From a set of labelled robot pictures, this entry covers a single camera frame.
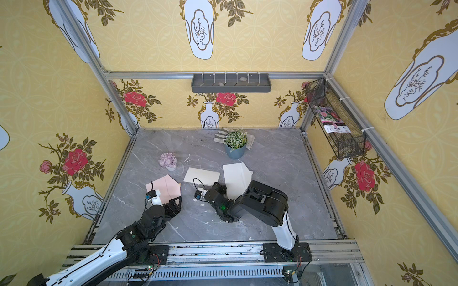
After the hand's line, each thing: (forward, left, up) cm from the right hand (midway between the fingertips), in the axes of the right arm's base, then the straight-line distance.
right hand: (217, 184), depth 93 cm
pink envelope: (-3, +25, -1) cm, 26 cm away
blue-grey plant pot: (+17, -9, +4) cm, 20 cm away
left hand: (-11, +16, +4) cm, 20 cm away
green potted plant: (+19, -9, +15) cm, 26 cm away
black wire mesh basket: (+18, -63, +18) cm, 68 cm away
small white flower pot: (+7, +26, +2) cm, 27 cm away
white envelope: (+6, -10, -3) cm, 12 cm away
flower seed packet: (+17, -50, +31) cm, 62 cm away
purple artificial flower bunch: (+8, +26, +9) cm, 28 cm away
